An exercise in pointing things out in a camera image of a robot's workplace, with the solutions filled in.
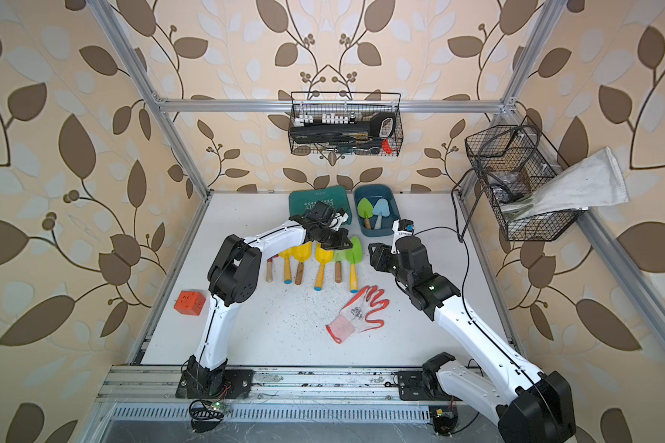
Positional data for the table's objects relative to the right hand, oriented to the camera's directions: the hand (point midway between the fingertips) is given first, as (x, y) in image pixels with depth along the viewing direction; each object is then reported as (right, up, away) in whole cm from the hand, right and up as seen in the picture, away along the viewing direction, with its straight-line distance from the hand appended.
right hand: (376, 247), depth 79 cm
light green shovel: (-11, -6, +22) cm, 25 cm away
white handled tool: (+6, +12, +34) cm, 37 cm away
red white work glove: (-6, -23, +6) cm, 24 cm away
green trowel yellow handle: (-6, -5, +17) cm, 19 cm away
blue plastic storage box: (+3, +20, +38) cm, 43 cm away
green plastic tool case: (-27, +15, +33) cm, 46 cm away
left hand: (-5, -1, +16) cm, 17 cm away
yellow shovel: (-17, -6, +21) cm, 28 cm away
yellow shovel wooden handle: (-25, -5, +22) cm, 34 cm away
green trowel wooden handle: (0, +11, +33) cm, 35 cm away
